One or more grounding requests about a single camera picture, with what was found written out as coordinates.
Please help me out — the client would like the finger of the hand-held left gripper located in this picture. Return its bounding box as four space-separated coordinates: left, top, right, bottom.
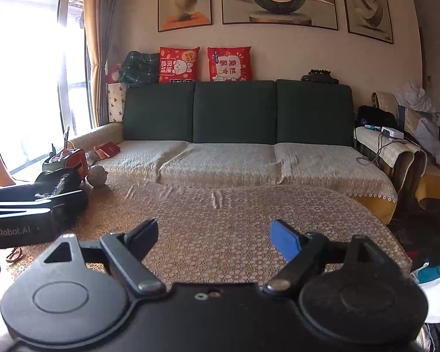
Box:
32 189 89 209

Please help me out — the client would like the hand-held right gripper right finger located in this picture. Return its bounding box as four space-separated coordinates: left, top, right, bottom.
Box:
262 219 392 294

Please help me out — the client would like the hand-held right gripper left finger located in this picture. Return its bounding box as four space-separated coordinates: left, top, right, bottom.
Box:
42 219 166 297

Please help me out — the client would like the orange and grey case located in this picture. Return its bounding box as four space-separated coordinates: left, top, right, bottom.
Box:
42 126 89 184

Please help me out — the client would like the round beige lidded jar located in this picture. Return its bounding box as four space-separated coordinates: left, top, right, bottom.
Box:
87 165 108 187

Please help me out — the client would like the orange long-necked toy figure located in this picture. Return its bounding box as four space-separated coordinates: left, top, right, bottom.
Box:
0 117 17 187

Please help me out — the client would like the red booklet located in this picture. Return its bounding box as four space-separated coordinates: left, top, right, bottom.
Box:
94 141 121 159

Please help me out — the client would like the beige lace sofa cover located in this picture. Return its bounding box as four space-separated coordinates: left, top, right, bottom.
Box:
68 123 398 206

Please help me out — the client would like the white bear print cushion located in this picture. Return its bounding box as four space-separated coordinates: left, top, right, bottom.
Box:
106 82 127 123

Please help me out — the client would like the pink plush toy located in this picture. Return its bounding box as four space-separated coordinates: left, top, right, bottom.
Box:
106 64 122 84

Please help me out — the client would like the green sofa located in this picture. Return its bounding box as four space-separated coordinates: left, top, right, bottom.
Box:
68 79 398 224

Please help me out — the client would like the beige patterned armchair cover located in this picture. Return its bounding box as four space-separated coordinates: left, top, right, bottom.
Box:
355 126 420 171

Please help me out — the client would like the sliding glass window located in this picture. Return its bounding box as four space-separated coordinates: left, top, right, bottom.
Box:
0 0 94 177

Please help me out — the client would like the teal garment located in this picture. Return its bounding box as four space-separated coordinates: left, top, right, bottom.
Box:
418 264 440 281

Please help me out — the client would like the white power strip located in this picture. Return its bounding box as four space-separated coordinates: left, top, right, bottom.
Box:
380 126 404 140

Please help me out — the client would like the green plaid blanket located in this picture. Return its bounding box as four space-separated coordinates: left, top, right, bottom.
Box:
118 50 161 85

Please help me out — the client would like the black bag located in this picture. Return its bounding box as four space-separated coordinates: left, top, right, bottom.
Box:
357 106 397 129

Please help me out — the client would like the yellow seat cloth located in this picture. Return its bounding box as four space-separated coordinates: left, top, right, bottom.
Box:
414 174 440 209

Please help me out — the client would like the black ornament with beads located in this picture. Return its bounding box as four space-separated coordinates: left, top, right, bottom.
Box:
301 68 340 86

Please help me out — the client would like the red rabbit print cushion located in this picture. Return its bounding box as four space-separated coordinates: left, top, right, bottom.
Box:
159 46 200 84
207 46 252 82

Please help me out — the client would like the orange curtain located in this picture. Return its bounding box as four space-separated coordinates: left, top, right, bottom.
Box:
82 0 111 129

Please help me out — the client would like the pale crumpled shirt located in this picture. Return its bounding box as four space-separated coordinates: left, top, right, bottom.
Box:
393 79 438 112

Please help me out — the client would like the grey curtain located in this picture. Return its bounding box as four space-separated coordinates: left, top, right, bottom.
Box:
95 0 123 125

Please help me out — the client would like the framed egg sculpture painting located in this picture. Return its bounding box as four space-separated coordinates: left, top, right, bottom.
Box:
158 0 212 32

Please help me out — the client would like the framed crescent sculpture painting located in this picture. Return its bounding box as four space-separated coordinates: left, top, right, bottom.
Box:
338 0 394 45

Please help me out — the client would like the white cable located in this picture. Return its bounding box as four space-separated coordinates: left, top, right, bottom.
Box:
356 134 389 165

